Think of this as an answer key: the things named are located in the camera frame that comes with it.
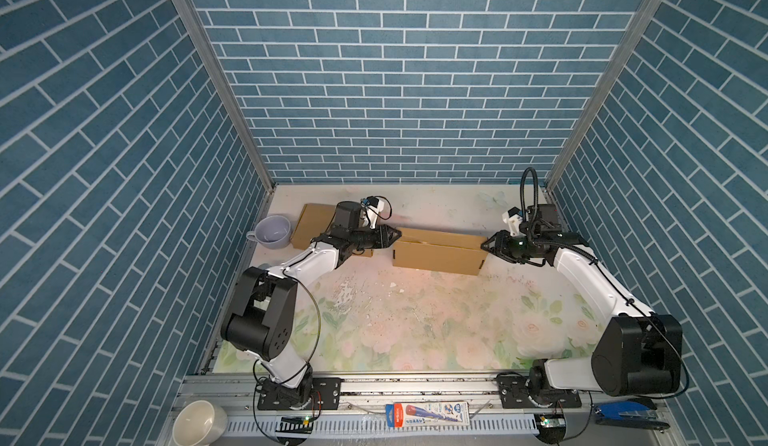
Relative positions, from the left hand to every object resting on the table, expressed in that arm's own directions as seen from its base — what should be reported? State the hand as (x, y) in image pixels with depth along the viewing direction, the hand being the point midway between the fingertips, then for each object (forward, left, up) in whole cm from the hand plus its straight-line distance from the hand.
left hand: (398, 235), depth 87 cm
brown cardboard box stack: (-5, -12, 0) cm, 13 cm away
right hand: (-4, -25, +1) cm, 25 cm away
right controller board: (-46, -38, -19) cm, 62 cm away
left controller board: (-45, +26, -19) cm, 55 cm away
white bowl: (-43, +46, -12) cm, 64 cm away
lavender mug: (+12, +44, -13) cm, 47 cm away
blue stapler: (-44, -56, -13) cm, 72 cm away
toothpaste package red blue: (-43, -6, -14) cm, 45 cm away
